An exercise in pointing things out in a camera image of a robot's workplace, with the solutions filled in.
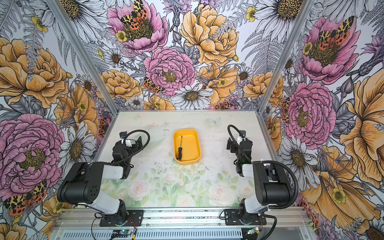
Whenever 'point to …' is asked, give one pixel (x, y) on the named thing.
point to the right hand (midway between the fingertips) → (236, 140)
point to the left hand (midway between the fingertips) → (133, 141)
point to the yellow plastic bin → (191, 151)
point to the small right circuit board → (253, 231)
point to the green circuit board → (121, 233)
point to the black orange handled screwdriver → (179, 155)
